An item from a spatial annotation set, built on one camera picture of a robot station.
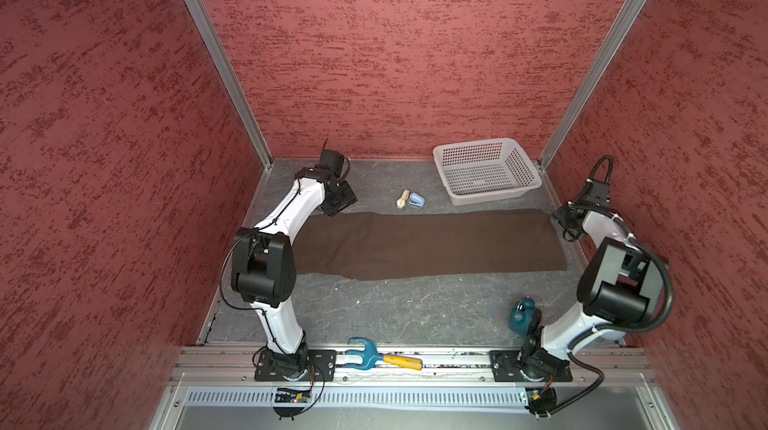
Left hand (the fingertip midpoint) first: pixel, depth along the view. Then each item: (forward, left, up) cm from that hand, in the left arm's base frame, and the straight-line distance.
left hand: (349, 207), depth 91 cm
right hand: (-1, -67, -3) cm, 67 cm away
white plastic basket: (+23, -49, -5) cm, 54 cm away
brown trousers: (-6, -9, -13) cm, 17 cm away
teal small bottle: (-31, -47, -5) cm, 57 cm away
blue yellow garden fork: (-40, -9, -11) cm, 42 cm away
